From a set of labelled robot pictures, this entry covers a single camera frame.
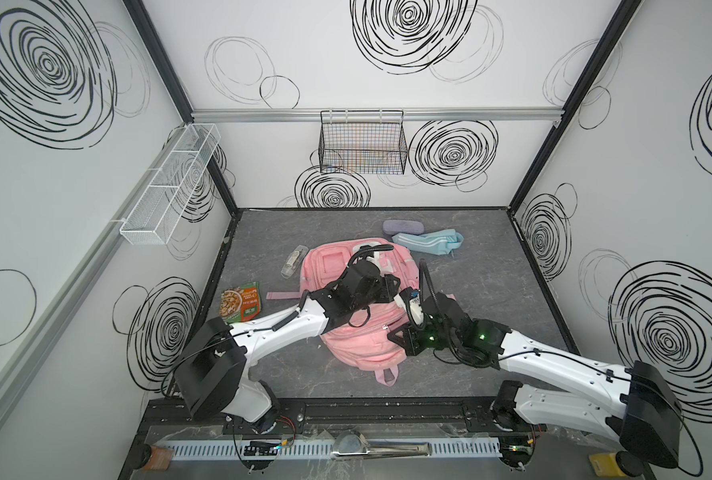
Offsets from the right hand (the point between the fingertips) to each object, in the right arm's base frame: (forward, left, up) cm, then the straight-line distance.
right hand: (386, 342), depth 72 cm
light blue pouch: (+40, -21, -10) cm, 46 cm away
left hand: (+15, -4, +4) cm, 16 cm away
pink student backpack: (+3, +6, -4) cm, 8 cm away
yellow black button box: (-23, -48, -10) cm, 54 cm away
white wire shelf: (+22, +57, +21) cm, 65 cm away
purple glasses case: (+48, -5, -11) cm, 49 cm away
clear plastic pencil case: (+32, +30, -11) cm, 45 cm away
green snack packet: (+15, +44, -11) cm, 48 cm away
